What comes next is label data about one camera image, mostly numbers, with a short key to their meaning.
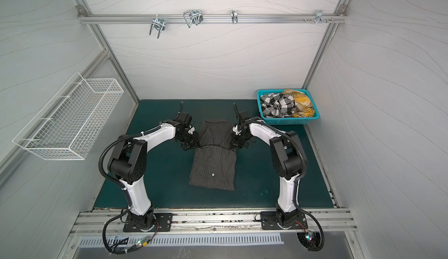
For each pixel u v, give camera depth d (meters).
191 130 0.88
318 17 0.77
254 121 0.72
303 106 1.04
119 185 0.52
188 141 0.82
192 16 0.76
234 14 0.72
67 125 0.68
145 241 0.68
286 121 1.01
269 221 0.73
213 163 0.87
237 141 0.84
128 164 0.50
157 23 0.78
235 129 0.91
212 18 0.79
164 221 0.74
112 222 0.63
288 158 0.51
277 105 1.08
